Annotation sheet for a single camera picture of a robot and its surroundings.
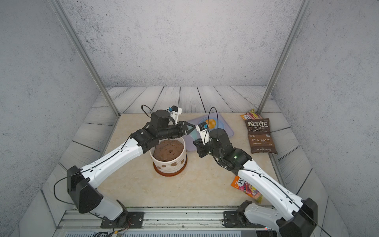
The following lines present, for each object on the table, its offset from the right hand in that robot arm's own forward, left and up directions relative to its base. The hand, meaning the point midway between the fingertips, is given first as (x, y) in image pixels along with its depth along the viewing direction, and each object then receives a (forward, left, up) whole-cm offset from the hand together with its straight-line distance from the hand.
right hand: (195, 141), depth 72 cm
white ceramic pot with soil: (+1, +15, -16) cm, 22 cm away
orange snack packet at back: (+41, -43, -24) cm, 64 cm away
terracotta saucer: (-6, +14, -24) cm, 29 cm away
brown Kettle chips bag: (+22, -44, -27) cm, 56 cm away
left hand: (+4, -1, +6) cm, 7 cm away
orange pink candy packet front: (-12, -25, -25) cm, 38 cm away
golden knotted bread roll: (+33, -11, -24) cm, 43 cm away
